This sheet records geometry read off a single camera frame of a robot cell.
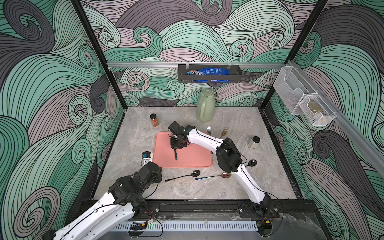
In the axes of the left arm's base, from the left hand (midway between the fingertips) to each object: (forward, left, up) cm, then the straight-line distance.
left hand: (161, 168), depth 75 cm
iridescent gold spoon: (0, -35, -10) cm, 36 cm away
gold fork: (+31, -39, -12) cm, 52 cm away
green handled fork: (+14, -5, -12) cm, 19 cm away
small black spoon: (+8, -52, -11) cm, 54 cm away
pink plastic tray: (+13, -16, -13) cm, 24 cm away
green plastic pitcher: (+39, -25, +6) cm, 47 cm away
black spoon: (+1, -17, -12) cm, 21 cm away
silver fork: (+34, -29, -13) cm, 47 cm away
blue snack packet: (+54, -26, +22) cm, 64 cm away
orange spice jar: (+37, +11, -6) cm, 39 cm away
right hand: (+20, -5, -12) cm, 24 cm away
